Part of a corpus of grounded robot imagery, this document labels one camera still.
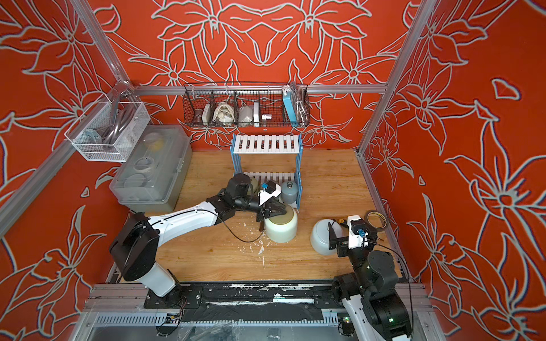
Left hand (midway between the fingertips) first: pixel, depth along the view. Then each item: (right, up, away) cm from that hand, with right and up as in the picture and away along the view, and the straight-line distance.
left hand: (285, 207), depth 74 cm
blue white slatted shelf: (-6, +21, +41) cm, 47 cm away
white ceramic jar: (+13, -11, +4) cm, 18 cm away
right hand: (+17, -2, -9) cm, 19 cm away
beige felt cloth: (-26, +38, +17) cm, 49 cm away
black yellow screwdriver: (+25, -9, +16) cm, 31 cm away
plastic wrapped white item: (-16, +37, +17) cm, 44 cm away
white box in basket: (-12, +38, +16) cm, 43 cm away
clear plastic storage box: (-52, +12, +10) cm, 55 cm away
